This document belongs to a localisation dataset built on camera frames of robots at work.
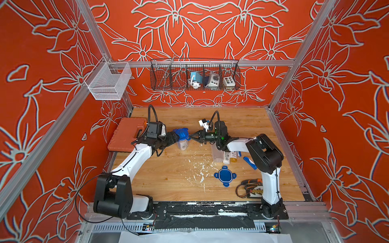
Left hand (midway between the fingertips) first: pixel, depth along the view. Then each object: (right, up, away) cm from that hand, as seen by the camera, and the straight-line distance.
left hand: (175, 137), depth 87 cm
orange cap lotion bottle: (+35, -12, +3) cm, 38 cm away
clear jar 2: (+26, -12, +5) cm, 29 cm away
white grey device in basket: (+24, +35, +4) cm, 42 cm away
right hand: (+8, 0, -2) cm, 8 cm away
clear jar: (+4, -5, +3) cm, 7 cm away
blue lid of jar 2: (+29, -22, -1) cm, 37 cm away
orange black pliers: (+42, -25, -5) cm, 49 cm away
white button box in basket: (+33, +33, +7) cm, 48 cm away
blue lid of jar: (+5, +2, +1) cm, 5 cm away
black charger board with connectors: (+44, -28, -9) cm, 53 cm away
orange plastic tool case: (-33, +3, +11) cm, 35 cm away
